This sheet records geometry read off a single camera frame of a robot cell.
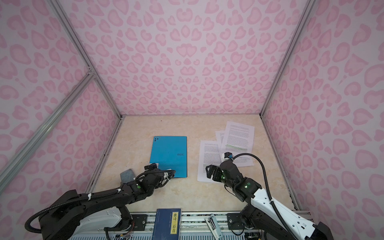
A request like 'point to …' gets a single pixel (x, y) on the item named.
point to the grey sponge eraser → (127, 176)
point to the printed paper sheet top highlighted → (238, 138)
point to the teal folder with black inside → (170, 152)
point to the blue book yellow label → (167, 224)
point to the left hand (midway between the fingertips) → (155, 167)
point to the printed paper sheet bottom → (209, 155)
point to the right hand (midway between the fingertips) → (211, 169)
